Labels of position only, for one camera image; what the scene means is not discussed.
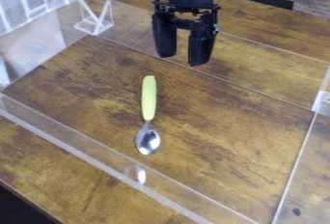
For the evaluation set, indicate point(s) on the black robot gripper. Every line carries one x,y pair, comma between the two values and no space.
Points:
194,15

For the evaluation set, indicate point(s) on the spoon with yellow-green handle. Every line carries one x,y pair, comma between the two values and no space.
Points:
149,140

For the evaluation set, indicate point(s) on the clear acrylic left barrier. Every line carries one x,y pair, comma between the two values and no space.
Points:
31,45

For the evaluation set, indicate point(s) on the clear acrylic barrier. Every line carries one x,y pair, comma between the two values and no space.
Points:
305,201
31,45
158,186

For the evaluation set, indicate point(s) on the clear acrylic front barrier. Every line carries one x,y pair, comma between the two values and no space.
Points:
158,186

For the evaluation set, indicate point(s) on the clear acrylic right barrier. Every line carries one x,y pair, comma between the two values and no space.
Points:
305,201

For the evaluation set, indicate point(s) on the clear acrylic triangular bracket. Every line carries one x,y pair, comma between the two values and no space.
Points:
95,24

